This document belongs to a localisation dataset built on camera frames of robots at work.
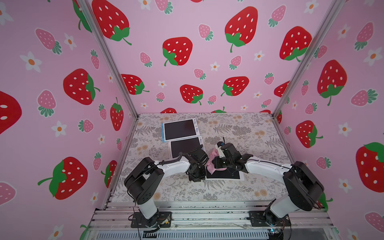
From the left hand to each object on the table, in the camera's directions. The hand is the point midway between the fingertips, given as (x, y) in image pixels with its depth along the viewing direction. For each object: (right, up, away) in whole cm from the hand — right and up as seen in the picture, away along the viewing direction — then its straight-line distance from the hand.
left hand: (207, 179), depth 86 cm
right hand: (+6, +11, +4) cm, 13 cm away
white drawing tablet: (-16, +18, +19) cm, 30 cm away
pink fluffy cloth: (+2, +8, 0) cm, 8 cm away
